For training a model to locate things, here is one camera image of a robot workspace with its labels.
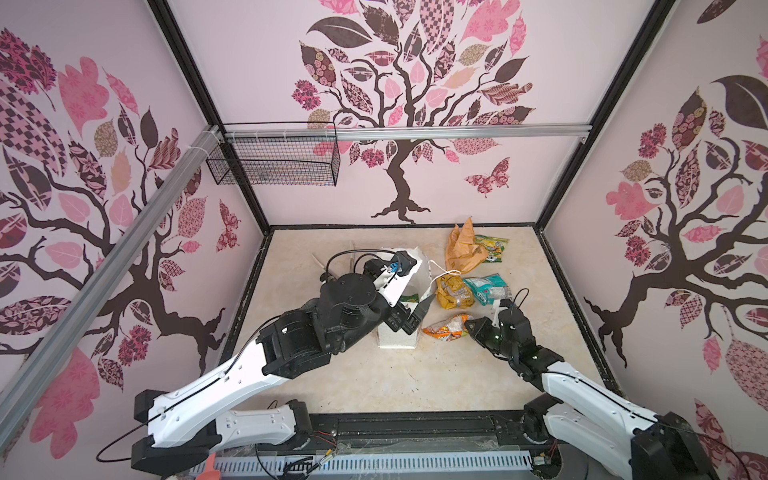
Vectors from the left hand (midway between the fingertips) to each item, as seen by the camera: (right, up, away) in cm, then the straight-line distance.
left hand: (413, 284), depth 57 cm
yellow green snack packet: (+34, +9, +53) cm, 64 cm away
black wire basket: (-53, +44, +65) cm, 95 cm away
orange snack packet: (+22, +6, +49) cm, 54 cm away
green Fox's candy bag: (+1, -6, +23) cm, 24 cm away
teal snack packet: (+27, -6, +38) cm, 47 cm away
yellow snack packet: (+16, -7, +41) cm, 45 cm away
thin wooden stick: (-30, +1, +50) cm, 58 cm away
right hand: (+17, -13, +28) cm, 36 cm away
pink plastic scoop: (-46, -45, +11) cm, 65 cm away
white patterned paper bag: (-5, -19, +27) cm, 33 cm away
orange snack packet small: (+13, -15, +26) cm, 33 cm away
